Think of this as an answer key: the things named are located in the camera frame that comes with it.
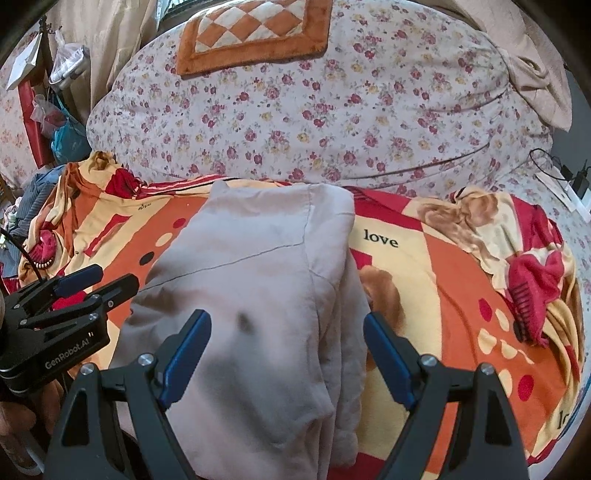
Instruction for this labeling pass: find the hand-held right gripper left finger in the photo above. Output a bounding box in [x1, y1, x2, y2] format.
[46, 308, 213, 480]

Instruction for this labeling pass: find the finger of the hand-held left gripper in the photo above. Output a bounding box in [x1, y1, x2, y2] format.
[8, 264, 105, 315]
[20, 273, 140, 329]

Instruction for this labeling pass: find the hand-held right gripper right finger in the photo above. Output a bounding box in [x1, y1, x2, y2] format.
[362, 311, 530, 480]

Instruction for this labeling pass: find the beige zip jacket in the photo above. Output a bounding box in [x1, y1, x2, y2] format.
[108, 179, 373, 480]

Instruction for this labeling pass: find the person's left hand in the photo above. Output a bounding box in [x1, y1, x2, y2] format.
[0, 380, 65, 463]

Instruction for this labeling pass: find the orange red printed fleece blanket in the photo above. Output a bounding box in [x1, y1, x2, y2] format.
[18, 151, 585, 480]

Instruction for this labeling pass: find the blue striped cloth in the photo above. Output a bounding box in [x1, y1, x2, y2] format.
[0, 165, 66, 278]

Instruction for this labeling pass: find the blue plastic bag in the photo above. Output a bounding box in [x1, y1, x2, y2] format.
[50, 114, 89, 165]

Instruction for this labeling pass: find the floral fabric panel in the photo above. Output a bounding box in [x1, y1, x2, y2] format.
[0, 59, 43, 186]

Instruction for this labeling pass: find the pink white plastic bag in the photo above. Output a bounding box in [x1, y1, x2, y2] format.
[31, 94, 71, 136]

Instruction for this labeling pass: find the beige curtain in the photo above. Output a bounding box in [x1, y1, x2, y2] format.
[45, 0, 163, 126]

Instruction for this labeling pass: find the floral quilt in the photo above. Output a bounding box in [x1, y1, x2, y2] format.
[85, 0, 588, 287]

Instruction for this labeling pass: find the black charger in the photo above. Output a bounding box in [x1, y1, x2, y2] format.
[570, 159, 591, 195]

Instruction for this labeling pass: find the orange checkered cushion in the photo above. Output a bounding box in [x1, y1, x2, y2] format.
[175, 0, 334, 79]

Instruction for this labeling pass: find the beige cloth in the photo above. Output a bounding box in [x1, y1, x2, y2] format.
[450, 0, 574, 133]

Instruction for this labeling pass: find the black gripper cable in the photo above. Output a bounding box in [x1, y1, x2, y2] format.
[0, 225, 48, 283]

